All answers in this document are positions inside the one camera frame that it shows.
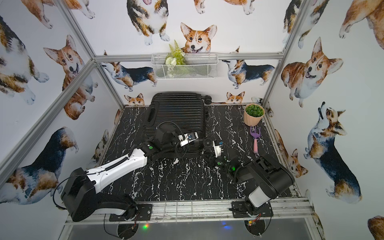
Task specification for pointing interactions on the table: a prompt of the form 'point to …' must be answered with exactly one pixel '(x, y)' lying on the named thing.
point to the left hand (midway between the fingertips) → (192, 133)
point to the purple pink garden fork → (255, 135)
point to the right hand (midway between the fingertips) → (200, 156)
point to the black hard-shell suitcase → (185, 112)
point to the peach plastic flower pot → (250, 121)
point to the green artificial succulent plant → (254, 110)
